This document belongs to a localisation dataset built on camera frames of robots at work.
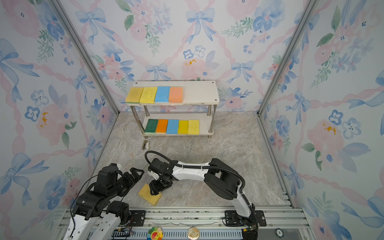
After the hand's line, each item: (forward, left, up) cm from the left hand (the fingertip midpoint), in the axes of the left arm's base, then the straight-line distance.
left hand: (139, 175), depth 73 cm
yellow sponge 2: (+36, -19, -6) cm, 41 cm away
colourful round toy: (-22, -9, -13) cm, 27 cm away
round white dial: (-22, -67, -14) cm, 72 cm away
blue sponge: (+36, -9, +21) cm, 43 cm away
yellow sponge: (+36, -2, +21) cm, 41 cm away
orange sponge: (+36, -5, -6) cm, 37 cm away
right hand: (-4, -5, -12) cm, 14 cm away
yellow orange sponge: (-5, 0, -13) cm, 14 cm away
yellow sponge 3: (+37, -26, -7) cm, 46 cm away
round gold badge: (-22, -26, -14) cm, 37 cm away
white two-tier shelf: (+40, -27, +19) cm, 52 cm away
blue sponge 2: (+36, -12, -6) cm, 38 cm away
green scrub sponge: (+36, +2, -6) cm, 37 cm away
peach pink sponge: (+37, -17, +20) cm, 45 cm away
